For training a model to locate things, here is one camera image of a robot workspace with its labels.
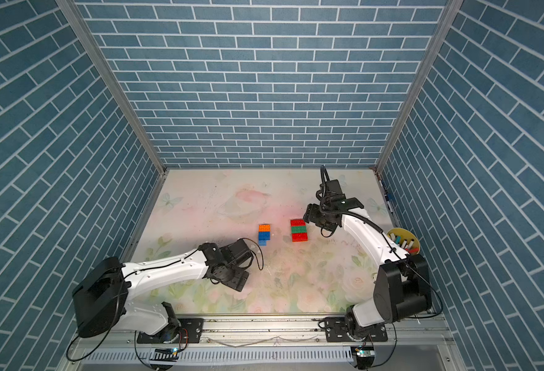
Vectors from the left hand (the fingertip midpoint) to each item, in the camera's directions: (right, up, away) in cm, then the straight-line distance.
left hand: (240, 282), depth 82 cm
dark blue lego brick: (+7, +14, +12) cm, 20 cm away
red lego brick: (+22, +19, +15) cm, 32 cm away
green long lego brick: (+22, +17, +14) cm, 31 cm away
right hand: (+27, +22, +5) cm, 35 cm away
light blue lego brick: (+7, +12, +12) cm, 18 cm away
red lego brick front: (+22, +14, +10) cm, 28 cm away
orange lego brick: (+8, +17, +14) cm, 24 cm away
